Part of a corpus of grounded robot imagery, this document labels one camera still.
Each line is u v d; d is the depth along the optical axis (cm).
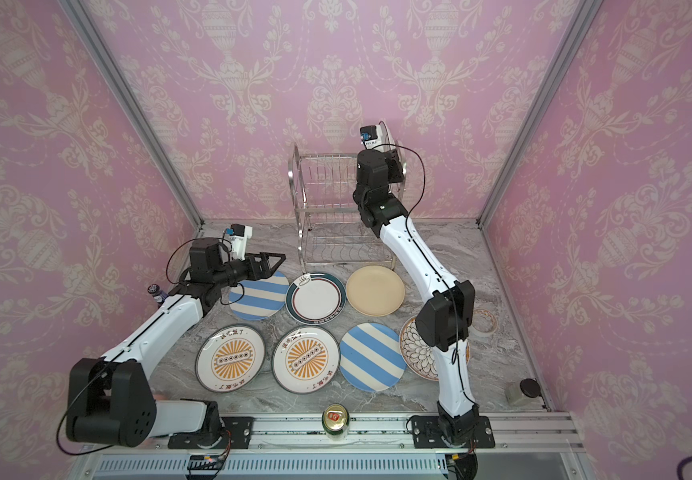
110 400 41
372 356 86
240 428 75
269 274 74
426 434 73
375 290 101
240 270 73
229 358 86
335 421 67
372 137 66
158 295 78
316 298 98
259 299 97
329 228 117
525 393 71
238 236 74
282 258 79
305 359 85
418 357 86
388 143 64
